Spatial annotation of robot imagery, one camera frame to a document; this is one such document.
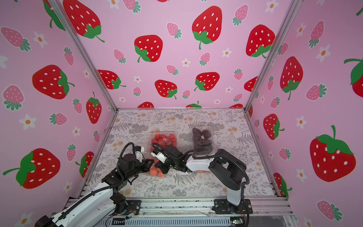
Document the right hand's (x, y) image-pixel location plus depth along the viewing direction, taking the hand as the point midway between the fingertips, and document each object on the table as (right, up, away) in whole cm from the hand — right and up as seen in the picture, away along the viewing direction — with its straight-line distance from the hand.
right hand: (153, 168), depth 81 cm
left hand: (+1, +4, +1) cm, 4 cm away
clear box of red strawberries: (+3, +16, +15) cm, 22 cm away
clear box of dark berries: (+31, +15, +12) cm, 36 cm away
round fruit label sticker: (+4, +16, +12) cm, 20 cm away
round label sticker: (+30, +17, +12) cm, 36 cm away
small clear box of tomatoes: (+30, -3, +4) cm, 30 cm away
